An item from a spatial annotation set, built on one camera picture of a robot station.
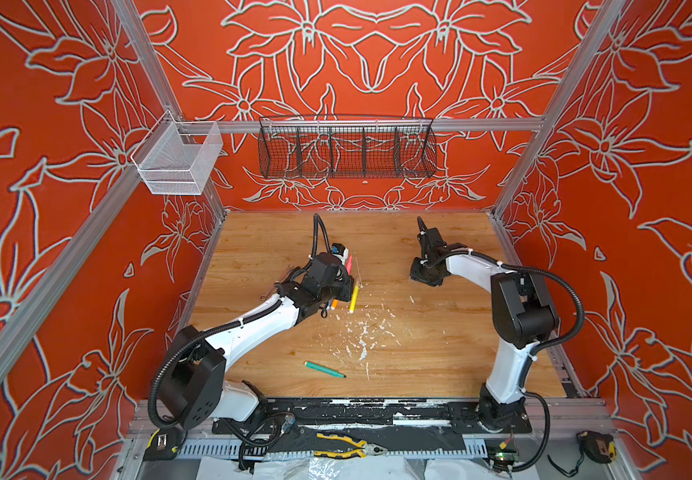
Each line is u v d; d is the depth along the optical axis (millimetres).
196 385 411
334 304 924
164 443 680
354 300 941
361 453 677
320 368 812
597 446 670
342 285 721
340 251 736
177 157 928
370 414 743
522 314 503
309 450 695
